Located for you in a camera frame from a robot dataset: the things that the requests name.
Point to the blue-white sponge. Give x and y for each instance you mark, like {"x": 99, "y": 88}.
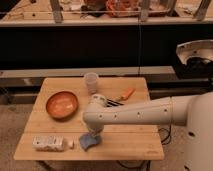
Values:
{"x": 87, "y": 141}

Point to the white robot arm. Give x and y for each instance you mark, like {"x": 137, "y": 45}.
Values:
{"x": 193, "y": 111}

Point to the clear plastic cup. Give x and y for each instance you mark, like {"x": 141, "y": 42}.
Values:
{"x": 91, "y": 81}

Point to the orange bowl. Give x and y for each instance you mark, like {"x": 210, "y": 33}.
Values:
{"x": 62, "y": 105}

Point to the wooden table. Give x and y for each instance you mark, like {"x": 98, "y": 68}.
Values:
{"x": 119, "y": 142}

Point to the white plastic bottle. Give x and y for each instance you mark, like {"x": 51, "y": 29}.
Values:
{"x": 52, "y": 143}

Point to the white round machine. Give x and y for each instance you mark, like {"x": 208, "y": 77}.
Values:
{"x": 194, "y": 59}

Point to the orange-handled brush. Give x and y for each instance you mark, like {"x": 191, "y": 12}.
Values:
{"x": 124, "y": 96}

